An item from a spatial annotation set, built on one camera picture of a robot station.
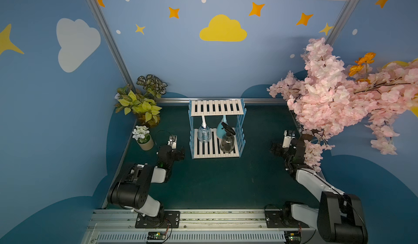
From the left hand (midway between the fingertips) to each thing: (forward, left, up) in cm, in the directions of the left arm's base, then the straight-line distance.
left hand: (175, 143), depth 95 cm
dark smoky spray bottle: (-2, -31, +5) cm, 31 cm away
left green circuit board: (-44, +2, -6) cm, 45 cm away
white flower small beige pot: (+2, +18, +7) cm, 20 cm away
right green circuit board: (-43, -60, -6) cm, 74 cm away
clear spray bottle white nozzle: (+10, -17, -4) cm, 20 cm away
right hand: (0, -62, +6) cm, 62 cm away
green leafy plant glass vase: (+15, +17, +18) cm, 29 cm away
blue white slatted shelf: (+10, -25, +3) cm, 27 cm away
